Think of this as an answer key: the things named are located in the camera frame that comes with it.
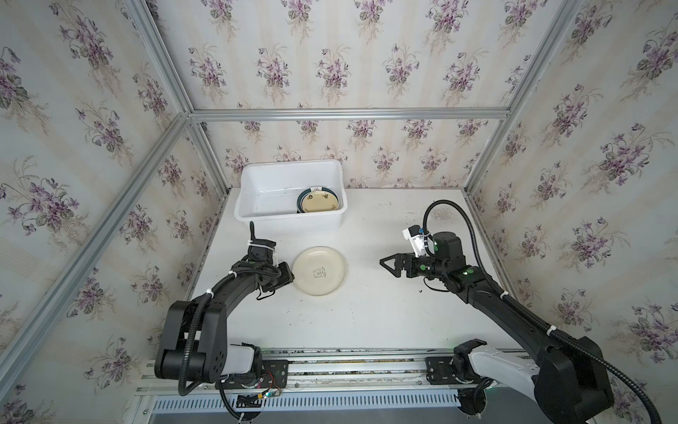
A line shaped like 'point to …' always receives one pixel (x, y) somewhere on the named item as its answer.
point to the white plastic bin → (267, 193)
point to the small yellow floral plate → (320, 200)
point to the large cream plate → (319, 270)
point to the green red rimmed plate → (299, 205)
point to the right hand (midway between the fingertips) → (397, 259)
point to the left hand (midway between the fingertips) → (290, 278)
